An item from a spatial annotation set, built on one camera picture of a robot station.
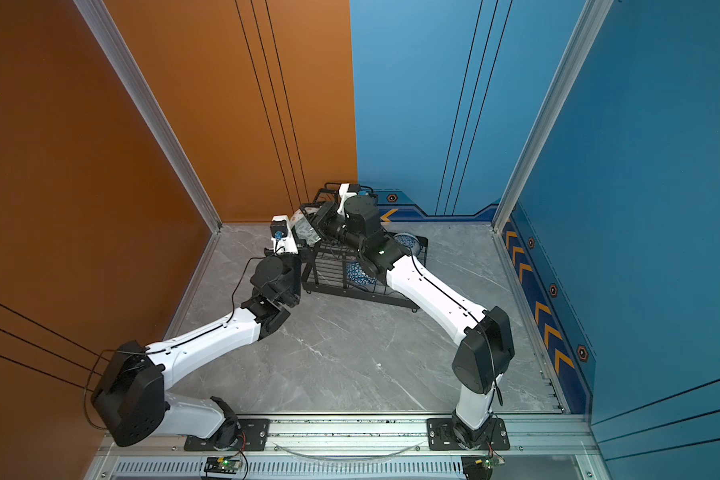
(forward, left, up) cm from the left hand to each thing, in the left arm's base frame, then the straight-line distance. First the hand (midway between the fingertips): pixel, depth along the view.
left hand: (291, 223), depth 74 cm
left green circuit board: (-46, +15, -35) cm, 60 cm away
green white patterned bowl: (+2, -2, -3) cm, 4 cm away
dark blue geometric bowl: (+8, -15, -31) cm, 35 cm away
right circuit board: (-46, -46, -34) cm, 74 cm away
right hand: (-1, -3, +6) cm, 7 cm away
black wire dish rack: (+10, -9, -33) cm, 36 cm away
